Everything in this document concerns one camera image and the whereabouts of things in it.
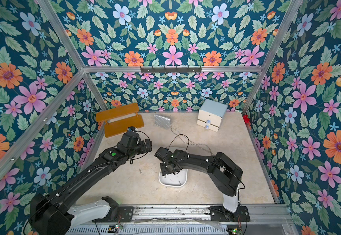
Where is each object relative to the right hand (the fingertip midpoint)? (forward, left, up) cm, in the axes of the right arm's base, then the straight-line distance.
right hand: (165, 169), depth 86 cm
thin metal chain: (+22, -16, -3) cm, 27 cm away
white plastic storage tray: (-5, -8, -3) cm, 10 cm away
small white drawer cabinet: (+36, -29, +11) cm, 48 cm away
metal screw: (+1, +17, -3) cm, 17 cm away
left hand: (+8, +9, +16) cm, 20 cm away
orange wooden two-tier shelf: (+34, +39, -1) cm, 52 cm away
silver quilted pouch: (+36, +6, +3) cm, 37 cm away
